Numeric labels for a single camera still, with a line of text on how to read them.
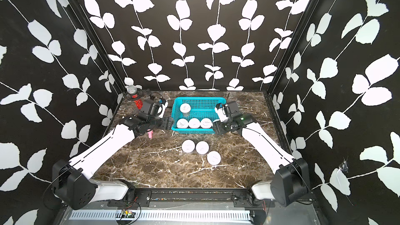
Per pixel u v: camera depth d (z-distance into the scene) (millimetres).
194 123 932
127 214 704
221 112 726
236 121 581
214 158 816
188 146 859
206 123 937
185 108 1013
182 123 943
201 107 1185
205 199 747
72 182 389
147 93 903
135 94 859
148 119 599
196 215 701
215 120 933
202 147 845
